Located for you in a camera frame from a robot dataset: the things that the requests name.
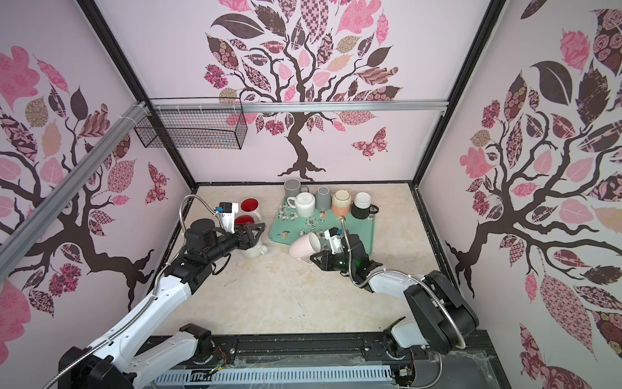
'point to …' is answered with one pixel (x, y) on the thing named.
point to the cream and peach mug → (342, 203)
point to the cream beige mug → (254, 253)
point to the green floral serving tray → (288, 224)
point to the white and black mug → (362, 207)
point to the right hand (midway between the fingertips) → (312, 256)
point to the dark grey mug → (292, 187)
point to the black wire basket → (193, 122)
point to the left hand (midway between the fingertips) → (260, 230)
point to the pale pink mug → (302, 246)
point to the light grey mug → (323, 198)
